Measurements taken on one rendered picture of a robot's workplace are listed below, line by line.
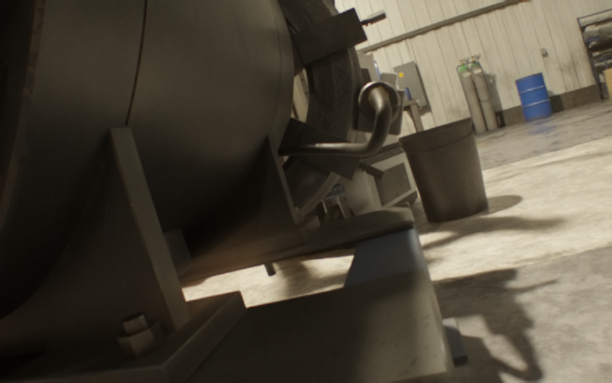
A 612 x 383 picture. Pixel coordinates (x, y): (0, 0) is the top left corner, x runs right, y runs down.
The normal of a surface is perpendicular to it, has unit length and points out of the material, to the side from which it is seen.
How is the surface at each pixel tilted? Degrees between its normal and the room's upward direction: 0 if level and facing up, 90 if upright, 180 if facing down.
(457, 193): 93
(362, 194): 90
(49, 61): 121
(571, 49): 90
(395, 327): 0
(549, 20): 90
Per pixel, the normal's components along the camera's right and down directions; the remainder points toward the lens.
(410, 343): -0.29, -0.95
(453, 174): -0.19, 0.20
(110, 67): 0.96, 0.23
